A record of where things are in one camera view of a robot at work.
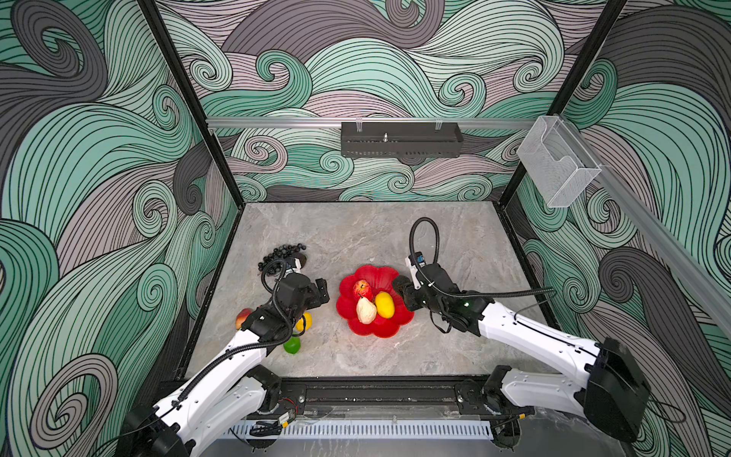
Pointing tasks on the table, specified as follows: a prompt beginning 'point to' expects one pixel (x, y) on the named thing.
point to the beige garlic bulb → (366, 310)
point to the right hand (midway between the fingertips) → (403, 287)
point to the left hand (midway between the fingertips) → (315, 282)
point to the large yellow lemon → (385, 305)
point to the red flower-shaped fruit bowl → (380, 279)
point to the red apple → (362, 288)
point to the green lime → (293, 346)
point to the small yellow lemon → (308, 322)
